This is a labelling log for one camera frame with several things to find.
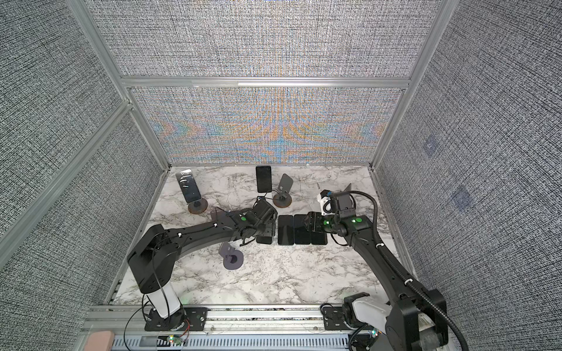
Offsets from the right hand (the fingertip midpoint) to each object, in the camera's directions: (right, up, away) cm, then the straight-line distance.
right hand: (311, 220), depth 82 cm
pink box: (-68, -36, -13) cm, 78 cm away
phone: (-52, +13, +13) cm, 55 cm away
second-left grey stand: (-38, 0, +10) cm, 39 cm away
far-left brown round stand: (-51, +3, +21) cm, 55 cm away
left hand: (-16, -4, +7) cm, 18 cm away
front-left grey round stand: (-29, -15, 0) cm, 33 cm away
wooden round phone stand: (-10, +6, +23) cm, 26 cm away
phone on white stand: (-19, +17, +16) cm, 30 cm away
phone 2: (-17, -9, +4) cm, 19 cm away
